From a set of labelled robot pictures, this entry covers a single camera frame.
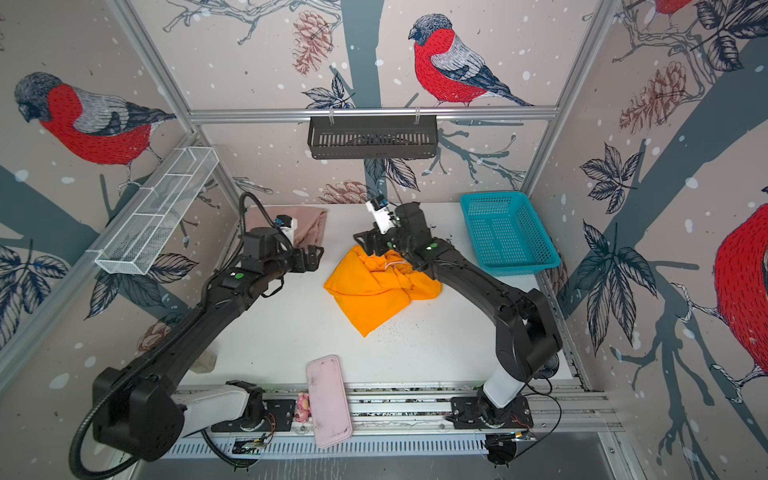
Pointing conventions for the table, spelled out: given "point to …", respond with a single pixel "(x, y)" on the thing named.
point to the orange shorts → (374, 289)
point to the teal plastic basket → (508, 235)
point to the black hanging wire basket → (373, 138)
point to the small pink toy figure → (303, 410)
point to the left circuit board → (247, 447)
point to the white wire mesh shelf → (159, 211)
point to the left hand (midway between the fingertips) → (308, 248)
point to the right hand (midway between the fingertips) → (364, 233)
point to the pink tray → (328, 401)
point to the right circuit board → (507, 438)
